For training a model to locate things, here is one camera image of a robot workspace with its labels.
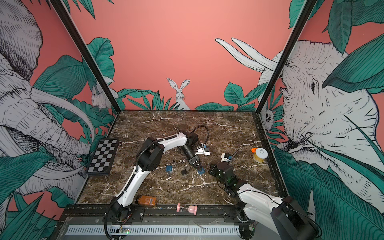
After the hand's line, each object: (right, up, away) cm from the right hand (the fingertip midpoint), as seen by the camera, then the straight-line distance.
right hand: (207, 163), depth 85 cm
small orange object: (+31, +6, +11) cm, 34 cm away
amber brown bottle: (-32, -16, -11) cm, 37 cm away
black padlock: (-14, -6, +3) cm, 16 cm away
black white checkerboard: (-64, 0, +3) cm, 64 cm away
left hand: (-4, -3, +1) cm, 6 cm away
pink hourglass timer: (-9, -20, -11) cm, 25 cm away
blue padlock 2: (-3, -5, +1) cm, 6 cm away
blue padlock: (-23, -4, +4) cm, 24 cm away
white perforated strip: (-28, -28, -15) cm, 42 cm away
